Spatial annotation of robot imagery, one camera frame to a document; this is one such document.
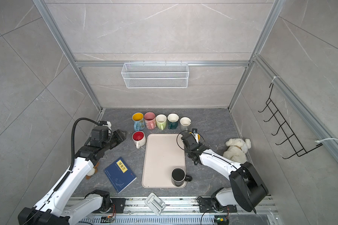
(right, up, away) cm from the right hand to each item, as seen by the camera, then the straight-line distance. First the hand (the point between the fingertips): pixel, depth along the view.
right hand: (194, 143), depth 89 cm
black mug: (-11, -16, -15) cm, 24 cm away
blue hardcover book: (-47, -18, -5) cm, 50 cm away
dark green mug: (-13, +15, +9) cm, 22 cm away
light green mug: (-23, +15, +15) cm, 31 cm away
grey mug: (-5, +13, +13) cm, 19 cm away
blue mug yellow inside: (-38, +14, +9) cm, 41 cm away
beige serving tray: (-21, -9, +9) cm, 24 cm away
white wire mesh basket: (-27, +48, +11) cm, 56 cm away
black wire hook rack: (+41, +24, -12) cm, 49 cm away
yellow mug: (+1, +6, -10) cm, 11 cm away
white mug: (-38, +3, +9) cm, 39 cm away
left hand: (-40, +9, -11) cm, 43 cm away
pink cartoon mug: (-30, +15, +9) cm, 35 cm away
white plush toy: (+26, -3, -5) cm, 27 cm away
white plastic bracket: (-23, -29, -17) cm, 41 cm away
